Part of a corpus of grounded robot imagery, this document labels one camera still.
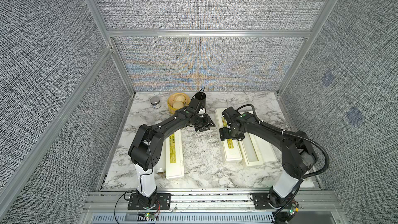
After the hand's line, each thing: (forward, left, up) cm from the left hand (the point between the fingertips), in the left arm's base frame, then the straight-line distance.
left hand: (217, 125), depth 87 cm
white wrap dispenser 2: (-14, -4, -4) cm, 15 cm away
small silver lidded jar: (+25, +39, -7) cm, 46 cm away
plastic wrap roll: (-21, +31, -7) cm, 38 cm away
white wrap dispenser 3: (-14, -20, -5) cm, 24 cm away
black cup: (+27, +8, -5) cm, 28 cm away
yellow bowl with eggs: (+27, +24, -8) cm, 37 cm away
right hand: (-3, -6, -5) cm, 8 cm away
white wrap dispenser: (-22, +23, -6) cm, 32 cm away
